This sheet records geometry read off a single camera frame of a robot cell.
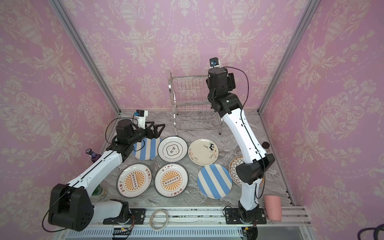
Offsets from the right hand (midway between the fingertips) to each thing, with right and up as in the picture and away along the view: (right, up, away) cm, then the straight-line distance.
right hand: (226, 76), depth 69 cm
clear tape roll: (-36, -70, +3) cm, 79 cm away
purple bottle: (-67, -39, +9) cm, 78 cm away
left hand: (-33, -23, +10) cm, 42 cm away
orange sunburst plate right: (-28, -54, +16) cm, 63 cm away
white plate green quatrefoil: (-29, -39, +29) cm, 57 cm away
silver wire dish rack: (-17, -11, +49) cm, 53 cm away
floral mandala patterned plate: (+8, -52, +18) cm, 55 cm away
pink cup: (+24, -62, +4) cm, 66 cm away
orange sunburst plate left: (-50, -54, +16) cm, 75 cm away
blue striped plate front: (-3, -55, +16) cm, 57 cm away
